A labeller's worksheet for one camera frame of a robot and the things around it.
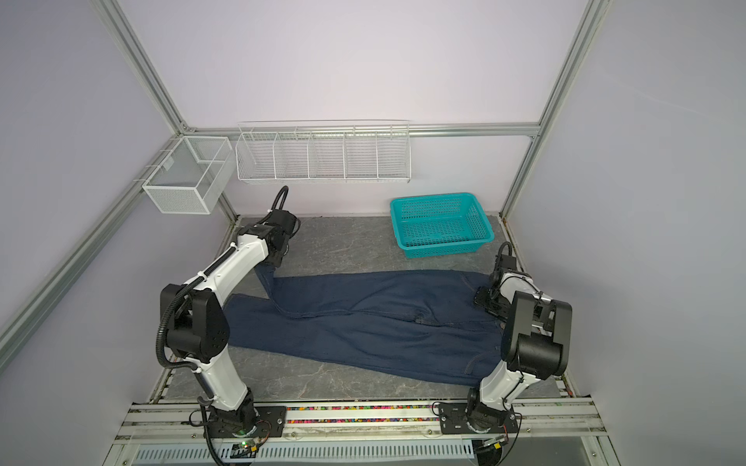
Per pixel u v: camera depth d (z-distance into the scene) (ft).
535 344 1.54
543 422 2.42
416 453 5.16
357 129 3.09
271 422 2.42
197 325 1.58
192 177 3.28
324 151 3.28
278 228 2.23
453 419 2.42
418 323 2.90
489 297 2.42
